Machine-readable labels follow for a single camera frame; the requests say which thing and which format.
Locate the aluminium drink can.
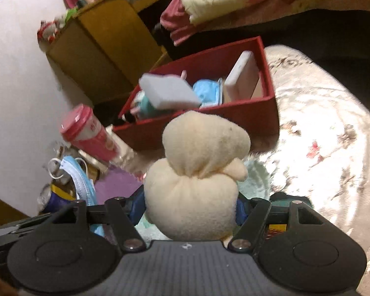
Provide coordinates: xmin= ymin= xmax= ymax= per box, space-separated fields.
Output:
xmin=38 ymin=183 xmax=77 ymax=213

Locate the red cardboard box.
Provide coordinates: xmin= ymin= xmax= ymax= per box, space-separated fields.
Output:
xmin=112 ymin=36 xmax=279 ymax=151

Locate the pink lid plastic cup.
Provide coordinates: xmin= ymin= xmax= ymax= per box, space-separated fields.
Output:
xmin=60 ymin=104 xmax=122 ymax=164

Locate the wooden cabinet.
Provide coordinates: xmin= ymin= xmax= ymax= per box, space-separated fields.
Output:
xmin=45 ymin=0 xmax=192 ymax=105

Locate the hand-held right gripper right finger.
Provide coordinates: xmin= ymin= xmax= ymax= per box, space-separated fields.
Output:
xmin=227 ymin=197 xmax=327 ymax=252

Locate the white sponge block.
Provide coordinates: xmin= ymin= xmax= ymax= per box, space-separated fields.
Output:
xmin=224 ymin=51 xmax=261 ymax=103

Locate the dark green packet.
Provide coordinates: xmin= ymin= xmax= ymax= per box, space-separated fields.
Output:
xmin=267 ymin=192 xmax=312 ymax=241

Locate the blue face mask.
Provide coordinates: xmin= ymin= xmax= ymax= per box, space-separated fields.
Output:
xmin=48 ymin=156 xmax=105 ymax=238
xmin=193 ymin=78 xmax=224 ymax=108

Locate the grey sponge block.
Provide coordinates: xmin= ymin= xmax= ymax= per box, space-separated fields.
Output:
xmin=139 ymin=73 xmax=202 ymax=110

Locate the purple cloth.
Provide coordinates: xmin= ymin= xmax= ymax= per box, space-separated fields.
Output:
xmin=94 ymin=168 xmax=144 ymax=205

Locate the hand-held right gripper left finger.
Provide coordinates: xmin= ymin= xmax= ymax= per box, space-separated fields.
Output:
xmin=48 ymin=188 xmax=147 ymax=252

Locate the red white plush doll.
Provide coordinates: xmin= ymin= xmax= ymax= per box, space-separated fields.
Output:
xmin=37 ymin=18 xmax=62 ymax=45

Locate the beige plush toy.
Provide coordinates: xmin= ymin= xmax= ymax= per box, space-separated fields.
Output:
xmin=143 ymin=110 xmax=251 ymax=241

